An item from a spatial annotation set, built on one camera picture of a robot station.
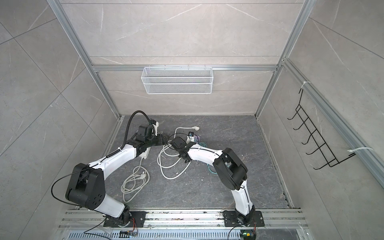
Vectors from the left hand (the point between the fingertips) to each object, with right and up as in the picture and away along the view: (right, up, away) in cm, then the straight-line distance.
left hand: (164, 133), depth 90 cm
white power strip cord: (-16, -29, -4) cm, 33 cm away
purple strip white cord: (+20, +3, +20) cm, 28 cm away
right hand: (+15, -11, +7) cm, 20 cm away
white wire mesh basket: (+7, +36, +11) cm, 38 cm away
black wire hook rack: (+74, -10, -32) cm, 81 cm away
